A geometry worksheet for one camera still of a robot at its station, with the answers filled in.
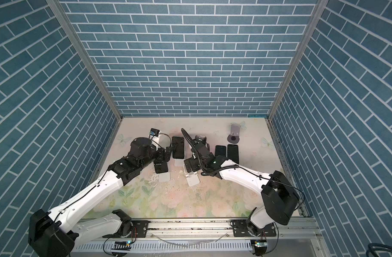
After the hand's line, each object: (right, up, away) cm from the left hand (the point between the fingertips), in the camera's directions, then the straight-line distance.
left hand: (169, 146), depth 78 cm
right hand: (+12, -8, +6) cm, 15 cm away
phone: (+36, -7, +24) cm, 44 cm away
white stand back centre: (+2, -12, +20) cm, 23 cm away
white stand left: (-6, -19, +13) cm, 24 cm away
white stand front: (+11, -9, -4) cm, 15 cm away
